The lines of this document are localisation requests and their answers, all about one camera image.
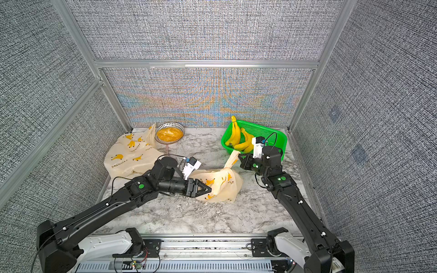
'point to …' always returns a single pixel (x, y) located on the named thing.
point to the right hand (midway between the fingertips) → (239, 151)
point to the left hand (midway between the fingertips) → (210, 190)
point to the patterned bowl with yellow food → (169, 133)
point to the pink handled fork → (167, 153)
